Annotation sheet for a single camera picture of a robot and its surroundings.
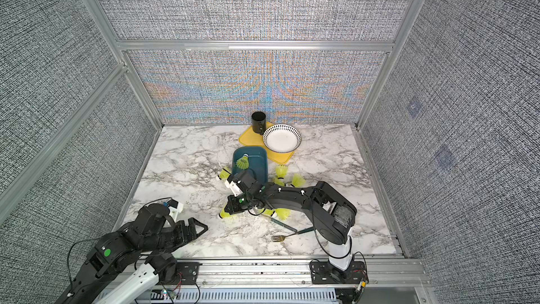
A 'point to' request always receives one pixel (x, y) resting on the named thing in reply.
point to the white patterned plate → (282, 138)
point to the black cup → (259, 122)
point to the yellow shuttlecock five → (297, 180)
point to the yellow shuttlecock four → (223, 174)
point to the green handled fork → (280, 238)
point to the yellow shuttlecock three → (282, 213)
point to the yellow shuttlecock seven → (281, 171)
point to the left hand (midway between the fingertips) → (204, 232)
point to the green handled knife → (280, 223)
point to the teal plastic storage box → (258, 161)
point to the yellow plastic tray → (249, 138)
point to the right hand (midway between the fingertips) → (222, 206)
